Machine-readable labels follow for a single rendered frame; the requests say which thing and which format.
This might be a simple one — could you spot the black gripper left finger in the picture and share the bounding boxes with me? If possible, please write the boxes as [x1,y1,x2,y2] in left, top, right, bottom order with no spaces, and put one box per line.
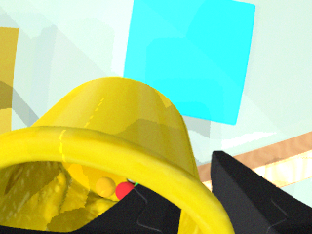
[0,183,182,234]

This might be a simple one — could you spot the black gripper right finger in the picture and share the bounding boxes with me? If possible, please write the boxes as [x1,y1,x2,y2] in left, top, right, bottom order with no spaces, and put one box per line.
[210,149,312,234]

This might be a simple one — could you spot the red marble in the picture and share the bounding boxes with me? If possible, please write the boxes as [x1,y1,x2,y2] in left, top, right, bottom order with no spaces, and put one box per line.
[116,182,133,200]

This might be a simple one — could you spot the yellow marble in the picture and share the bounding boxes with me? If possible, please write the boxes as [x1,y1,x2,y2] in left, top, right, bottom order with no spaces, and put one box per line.
[95,176,116,198]

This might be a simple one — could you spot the yellow cup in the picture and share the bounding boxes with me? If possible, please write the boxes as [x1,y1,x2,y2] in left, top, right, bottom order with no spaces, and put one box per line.
[0,77,234,234]

